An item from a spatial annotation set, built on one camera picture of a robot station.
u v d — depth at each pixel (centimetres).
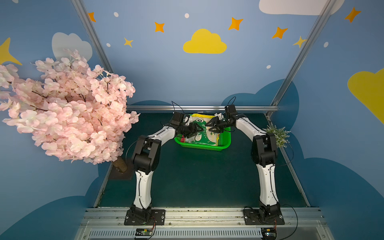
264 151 61
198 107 142
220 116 95
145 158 56
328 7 70
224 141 103
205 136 98
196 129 88
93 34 77
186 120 88
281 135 89
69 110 39
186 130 88
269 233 73
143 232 72
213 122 92
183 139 100
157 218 73
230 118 81
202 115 106
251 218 74
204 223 73
